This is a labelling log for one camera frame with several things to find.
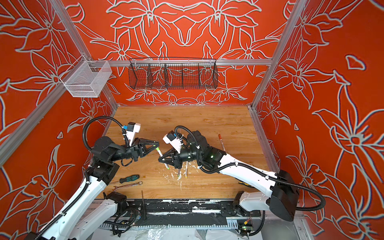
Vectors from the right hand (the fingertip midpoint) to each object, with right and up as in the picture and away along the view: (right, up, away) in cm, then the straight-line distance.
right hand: (158, 159), depth 61 cm
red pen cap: (+34, +6, +39) cm, 52 cm away
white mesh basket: (-52, +42, +32) cm, 74 cm away
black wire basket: (-3, +49, +38) cm, 62 cm away
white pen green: (+1, +3, 0) cm, 3 cm away
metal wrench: (-15, -19, +20) cm, 31 cm away
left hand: (0, +6, -2) cm, 6 cm away
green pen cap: (0, +5, -1) cm, 5 cm away
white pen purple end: (+35, 0, +34) cm, 49 cm away
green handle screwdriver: (-22, -16, +20) cm, 34 cm away
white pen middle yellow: (+11, -14, +23) cm, 30 cm away
